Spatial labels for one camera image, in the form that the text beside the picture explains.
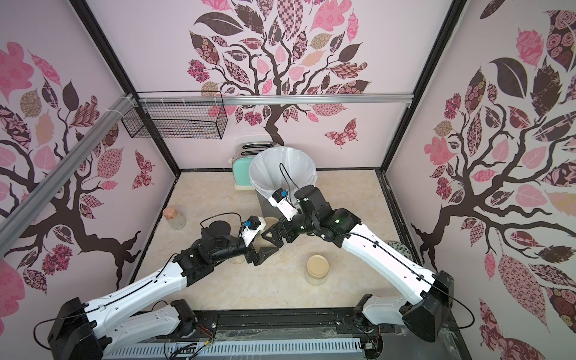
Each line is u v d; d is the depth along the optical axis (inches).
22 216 20.2
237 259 25.8
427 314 14.6
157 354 27.4
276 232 22.9
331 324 29.3
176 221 39.0
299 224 23.0
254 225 23.7
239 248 25.1
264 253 25.4
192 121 31.3
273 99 36.3
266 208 40.0
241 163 40.1
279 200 23.7
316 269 29.9
